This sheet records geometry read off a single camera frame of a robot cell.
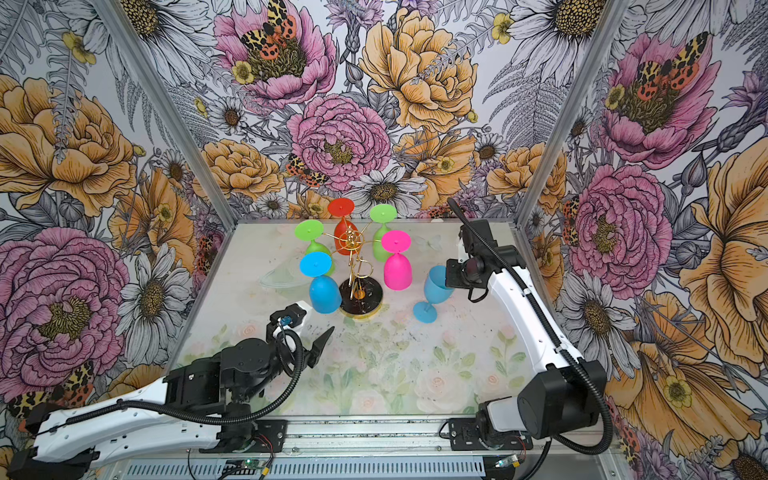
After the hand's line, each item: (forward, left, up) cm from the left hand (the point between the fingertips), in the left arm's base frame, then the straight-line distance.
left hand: (315, 324), depth 67 cm
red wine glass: (+20, -6, +5) cm, 22 cm away
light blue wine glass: (+11, -29, -5) cm, 31 cm away
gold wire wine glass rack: (+20, -7, -22) cm, 31 cm away
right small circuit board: (-24, -45, -24) cm, 56 cm away
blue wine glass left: (+10, 0, -4) cm, 11 cm away
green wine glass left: (+23, +3, +6) cm, 24 cm away
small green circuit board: (-23, +17, -25) cm, 38 cm away
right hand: (+13, -34, -5) cm, 37 cm away
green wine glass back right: (+29, -15, +6) cm, 33 cm away
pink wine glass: (+18, -19, -5) cm, 27 cm away
